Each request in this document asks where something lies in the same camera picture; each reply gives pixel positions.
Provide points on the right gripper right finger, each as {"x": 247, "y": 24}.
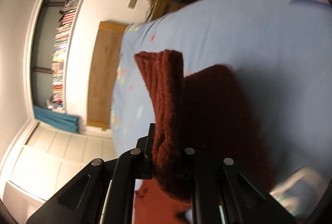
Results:
{"x": 220, "y": 193}

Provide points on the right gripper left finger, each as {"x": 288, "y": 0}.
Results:
{"x": 102, "y": 191}

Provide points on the dark red knitted sweater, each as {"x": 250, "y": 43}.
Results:
{"x": 205, "y": 110}

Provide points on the white wardrobe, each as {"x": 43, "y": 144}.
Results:
{"x": 42, "y": 161}

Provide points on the teal curtain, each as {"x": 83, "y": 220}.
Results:
{"x": 66, "y": 122}

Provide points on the bookshelf with books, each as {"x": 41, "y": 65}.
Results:
{"x": 59, "y": 57}

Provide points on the wooden headboard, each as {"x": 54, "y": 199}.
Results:
{"x": 103, "y": 73}

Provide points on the blue monster print bedspread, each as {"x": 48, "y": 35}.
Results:
{"x": 280, "y": 52}

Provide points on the wall socket plate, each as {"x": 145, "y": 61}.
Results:
{"x": 132, "y": 4}

